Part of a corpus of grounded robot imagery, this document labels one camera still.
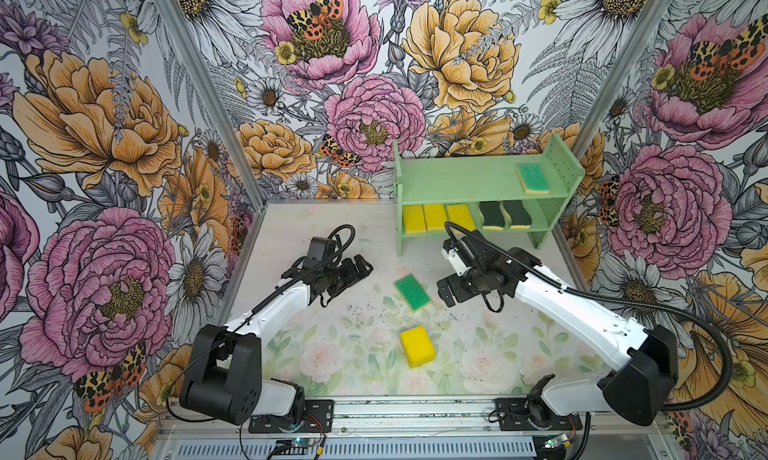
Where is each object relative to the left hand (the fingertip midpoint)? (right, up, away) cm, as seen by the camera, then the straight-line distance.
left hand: (361, 282), depth 87 cm
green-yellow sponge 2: (+16, -4, +8) cm, 18 cm away
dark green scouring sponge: (+42, +20, +12) cm, 48 cm away
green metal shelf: (+46, +27, +21) cm, 58 cm away
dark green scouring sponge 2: (+51, +19, +12) cm, 56 cm away
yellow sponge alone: (+16, -17, -5) cm, 24 cm away
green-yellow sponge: (+50, +30, +2) cm, 58 cm away
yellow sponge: (+16, +19, +11) cm, 27 cm away
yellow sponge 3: (+32, +20, +15) cm, 41 cm away
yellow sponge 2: (+23, +20, +13) cm, 33 cm away
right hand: (+27, -2, -9) cm, 28 cm away
